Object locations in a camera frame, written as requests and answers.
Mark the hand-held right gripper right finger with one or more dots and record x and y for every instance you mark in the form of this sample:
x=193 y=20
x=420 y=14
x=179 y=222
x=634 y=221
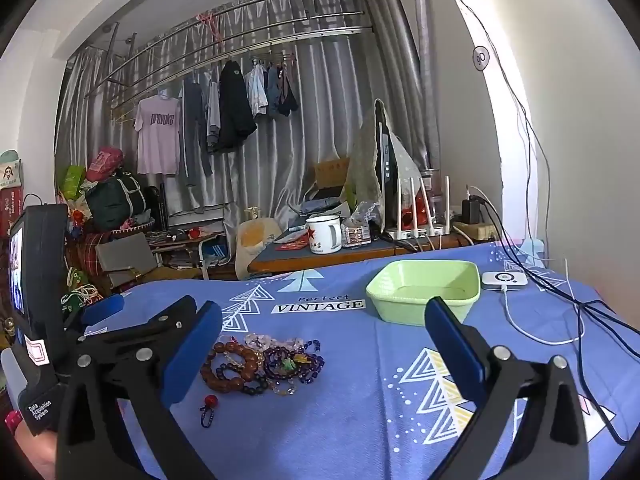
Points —
x=457 y=355

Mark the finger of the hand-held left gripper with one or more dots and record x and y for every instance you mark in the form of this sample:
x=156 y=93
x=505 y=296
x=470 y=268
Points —
x=102 y=307
x=160 y=317

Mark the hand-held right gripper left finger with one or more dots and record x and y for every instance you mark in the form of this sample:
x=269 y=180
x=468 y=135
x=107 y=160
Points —
x=192 y=355

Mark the green plastic basin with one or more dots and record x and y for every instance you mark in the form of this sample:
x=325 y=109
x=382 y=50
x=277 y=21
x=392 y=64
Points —
x=425 y=280

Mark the person's left hand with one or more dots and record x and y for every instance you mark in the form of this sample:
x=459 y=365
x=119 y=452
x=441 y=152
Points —
x=35 y=452

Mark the red bead charm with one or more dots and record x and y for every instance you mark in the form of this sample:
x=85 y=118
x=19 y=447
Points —
x=210 y=401

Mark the grey flat box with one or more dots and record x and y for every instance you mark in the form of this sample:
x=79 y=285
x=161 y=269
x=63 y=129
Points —
x=125 y=257

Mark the small white square device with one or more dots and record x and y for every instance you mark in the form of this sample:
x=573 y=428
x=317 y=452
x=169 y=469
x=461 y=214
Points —
x=502 y=280

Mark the green shopping bag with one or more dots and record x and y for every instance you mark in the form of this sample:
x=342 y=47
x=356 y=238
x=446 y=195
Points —
x=72 y=182

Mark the dark green duffel bag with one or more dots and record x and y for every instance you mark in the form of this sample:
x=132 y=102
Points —
x=115 y=200

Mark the blue printed bed sheet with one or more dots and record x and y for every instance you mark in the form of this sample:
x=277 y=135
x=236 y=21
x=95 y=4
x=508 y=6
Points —
x=350 y=385

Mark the pink hat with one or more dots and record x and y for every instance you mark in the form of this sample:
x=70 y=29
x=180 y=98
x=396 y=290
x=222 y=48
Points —
x=105 y=162

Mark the beige power strip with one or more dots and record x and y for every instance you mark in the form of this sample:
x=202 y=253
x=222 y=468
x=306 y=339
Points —
x=475 y=231

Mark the wooden desk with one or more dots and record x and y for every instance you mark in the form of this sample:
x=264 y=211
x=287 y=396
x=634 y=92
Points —
x=380 y=252

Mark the white router with antennas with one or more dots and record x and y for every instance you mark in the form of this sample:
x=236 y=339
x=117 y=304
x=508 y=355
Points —
x=425 y=230

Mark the black power adapter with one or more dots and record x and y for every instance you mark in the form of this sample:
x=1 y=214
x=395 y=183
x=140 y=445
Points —
x=471 y=210

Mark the red envelope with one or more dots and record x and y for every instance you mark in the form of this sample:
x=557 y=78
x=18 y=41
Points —
x=291 y=246

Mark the snack packet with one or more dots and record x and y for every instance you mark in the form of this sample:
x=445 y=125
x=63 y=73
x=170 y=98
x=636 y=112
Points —
x=356 y=235

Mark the white enamel mug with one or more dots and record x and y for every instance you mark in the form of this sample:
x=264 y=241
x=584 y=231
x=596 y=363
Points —
x=320 y=235

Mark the pink t-shirt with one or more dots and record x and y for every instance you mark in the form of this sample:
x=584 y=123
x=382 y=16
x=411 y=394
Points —
x=157 y=135

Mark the grey hanging trousers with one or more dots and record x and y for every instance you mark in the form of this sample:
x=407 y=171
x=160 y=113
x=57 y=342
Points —
x=192 y=135

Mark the monitor under grey cloth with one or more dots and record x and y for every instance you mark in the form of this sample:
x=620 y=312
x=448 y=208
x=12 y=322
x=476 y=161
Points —
x=367 y=160

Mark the cardboard box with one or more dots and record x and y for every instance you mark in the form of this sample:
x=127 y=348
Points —
x=331 y=172

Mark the dark hanging jacket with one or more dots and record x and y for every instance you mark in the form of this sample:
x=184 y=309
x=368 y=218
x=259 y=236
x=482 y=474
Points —
x=235 y=105

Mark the white hanging shirt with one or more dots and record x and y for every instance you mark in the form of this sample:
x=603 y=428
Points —
x=256 y=90

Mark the grey curtain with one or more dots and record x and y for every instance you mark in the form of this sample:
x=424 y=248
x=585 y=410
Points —
x=310 y=110

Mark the dark blue hanging shorts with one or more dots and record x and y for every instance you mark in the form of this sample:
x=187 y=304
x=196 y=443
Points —
x=282 y=92

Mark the metal clothes drying rack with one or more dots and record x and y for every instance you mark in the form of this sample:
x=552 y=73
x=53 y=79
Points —
x=240 y=25

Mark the round wall hook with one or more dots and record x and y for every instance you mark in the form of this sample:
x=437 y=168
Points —
x=480 y=57

